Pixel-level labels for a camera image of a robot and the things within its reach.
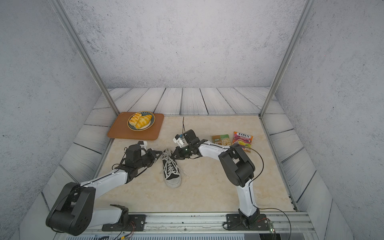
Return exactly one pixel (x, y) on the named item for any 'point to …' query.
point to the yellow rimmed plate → (146, 127)
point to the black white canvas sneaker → (173, 181)
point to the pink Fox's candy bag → (244, 140)
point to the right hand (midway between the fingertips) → (171, 158)
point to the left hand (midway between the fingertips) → (164, 152)
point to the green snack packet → (222, 140)
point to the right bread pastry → (143, 121)
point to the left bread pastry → (134, 119)
